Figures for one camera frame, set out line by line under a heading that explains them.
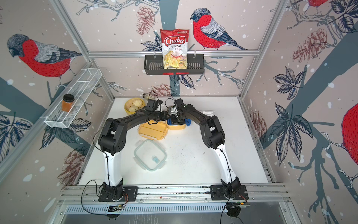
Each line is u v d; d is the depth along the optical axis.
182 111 0.78
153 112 0.82
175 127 0.97
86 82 0.88
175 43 0.85
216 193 0.73
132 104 1.11
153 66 0.95
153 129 0.98
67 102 0.66
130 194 0.73
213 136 0.60
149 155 0.88
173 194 0.75
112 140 0.54
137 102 1.10
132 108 1.06
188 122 0.98
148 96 1.18
